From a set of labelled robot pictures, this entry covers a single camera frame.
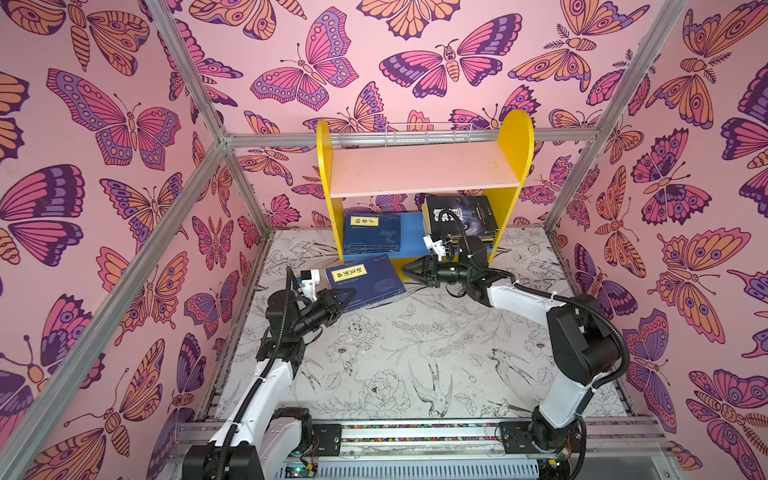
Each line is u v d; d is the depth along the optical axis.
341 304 0.72
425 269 0.76
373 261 0.83
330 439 0.73
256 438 0.45
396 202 1.17
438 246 0.82
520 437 0.73
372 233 0.97
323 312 0.69
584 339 0.48
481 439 0.75
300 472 0.72
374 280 0.79
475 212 0.94
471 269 0.71
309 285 0.73
